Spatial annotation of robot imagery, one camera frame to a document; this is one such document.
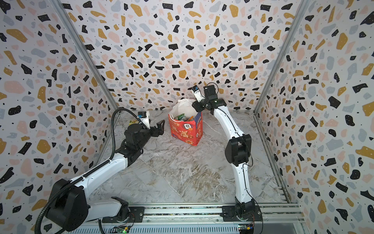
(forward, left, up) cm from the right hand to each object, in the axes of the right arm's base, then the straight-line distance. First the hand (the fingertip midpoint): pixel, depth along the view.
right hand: (196, 102), depth 93 cm
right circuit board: (-63, -26, -27) cm, 73 cm away
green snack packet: (-1, +10, -13) cm, 17 cm away
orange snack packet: (-5, +4, -10) cm, 12 cm away
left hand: (-18, +20, +3) cm, 27 cm away
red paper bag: (-17, +4, -10) cm, 20 cm away
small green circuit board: (-65, +34, -24) cm, 77 cm away
